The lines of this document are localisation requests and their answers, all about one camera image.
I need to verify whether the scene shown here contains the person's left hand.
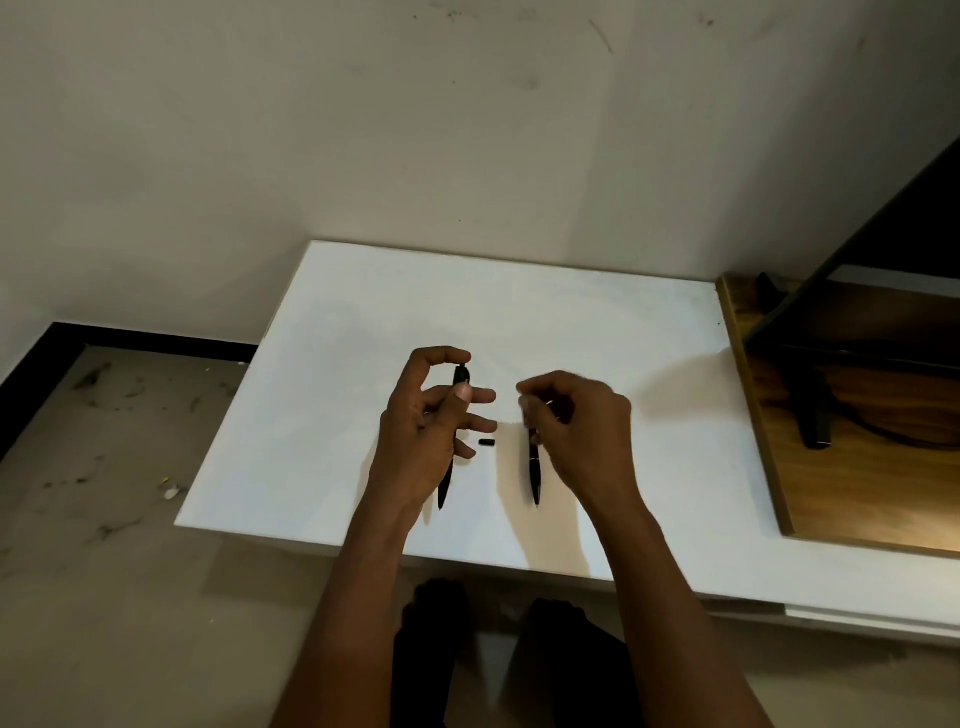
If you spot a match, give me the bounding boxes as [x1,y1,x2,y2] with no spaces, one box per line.
[358,345,499,532]

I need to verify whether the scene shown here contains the person's right hand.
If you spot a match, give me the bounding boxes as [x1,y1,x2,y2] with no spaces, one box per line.
[515,370,645,528]

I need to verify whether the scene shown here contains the person's right forearm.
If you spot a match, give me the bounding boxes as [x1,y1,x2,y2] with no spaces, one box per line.
[596,491,774,728]

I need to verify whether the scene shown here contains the person's left forearm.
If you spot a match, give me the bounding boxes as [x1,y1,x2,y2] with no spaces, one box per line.
[269,494,421,728]

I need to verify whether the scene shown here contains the person's black trousers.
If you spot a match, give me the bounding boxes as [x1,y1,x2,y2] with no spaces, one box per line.
[389,577,646,728]

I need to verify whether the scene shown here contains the black television foot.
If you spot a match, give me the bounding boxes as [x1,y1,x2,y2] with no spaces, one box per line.
[755,272,834,451]

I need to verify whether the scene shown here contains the brown wooden board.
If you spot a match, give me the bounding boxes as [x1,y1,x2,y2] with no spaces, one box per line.
[716,273,960,560]

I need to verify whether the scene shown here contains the black skirting board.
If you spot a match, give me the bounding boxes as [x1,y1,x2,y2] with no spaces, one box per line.
[0,322,260,459]

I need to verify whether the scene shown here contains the black television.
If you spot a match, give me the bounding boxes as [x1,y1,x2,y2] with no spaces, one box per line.
[742,134,960,376]

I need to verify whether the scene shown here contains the black cable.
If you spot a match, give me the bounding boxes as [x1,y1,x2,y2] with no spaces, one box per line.
[828,395,960,453]

